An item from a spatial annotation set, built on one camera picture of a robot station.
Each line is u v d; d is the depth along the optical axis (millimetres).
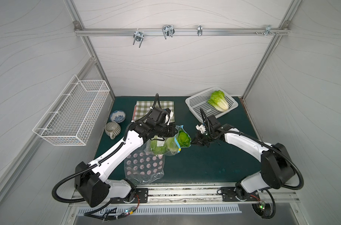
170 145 825
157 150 861
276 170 435
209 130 689
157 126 560
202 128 818
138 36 785
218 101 1076
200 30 781
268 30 765
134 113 1092
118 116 1063
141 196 735
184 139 821
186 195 748
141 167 838
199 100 1143
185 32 785
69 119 682
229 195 733
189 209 703
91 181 378
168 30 765
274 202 703
